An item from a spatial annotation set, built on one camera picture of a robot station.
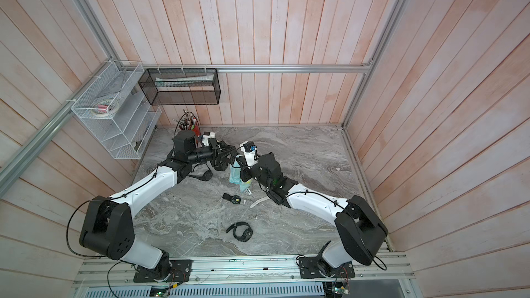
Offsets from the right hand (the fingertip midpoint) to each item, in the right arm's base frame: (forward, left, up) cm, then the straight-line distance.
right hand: (237, 157), depth 80 cm
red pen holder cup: (+26, +26, -12) cm, 38 cm away
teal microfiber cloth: (-4, +1, -7) cm, 8 cm away
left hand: (+1, 0, +3) cm, 3 cm away
